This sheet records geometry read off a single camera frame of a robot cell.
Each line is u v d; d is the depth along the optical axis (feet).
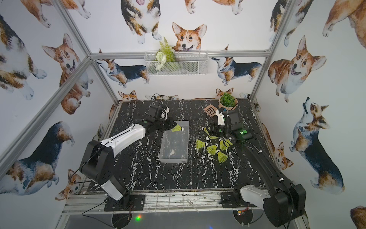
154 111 2.30
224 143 3.06
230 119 1.89
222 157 2.89
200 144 3.04
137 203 2.41
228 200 2.40
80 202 2.50
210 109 3.78
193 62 3.04
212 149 3.03
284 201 1.23
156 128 2.29
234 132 1.83
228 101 3.36
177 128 2.96
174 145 3.14
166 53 2.68
